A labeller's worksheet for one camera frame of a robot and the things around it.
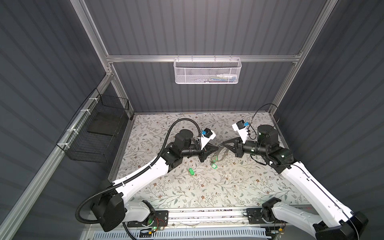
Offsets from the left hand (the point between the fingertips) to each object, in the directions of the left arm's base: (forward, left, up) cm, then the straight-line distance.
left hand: (217, 147), depth 70 cm
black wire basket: (+10, +61, +1) cm, 62 cm away
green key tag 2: (-2, 0, -7) cm, 7 cm away
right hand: (-1, -3, +3) cm, 4 cm away
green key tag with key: (0, +13, -26) cm, 29 cm away
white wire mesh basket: (+67, -3, +2) cm, 67 cm away
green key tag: (-4, +1, -12) cm, 12 cm away
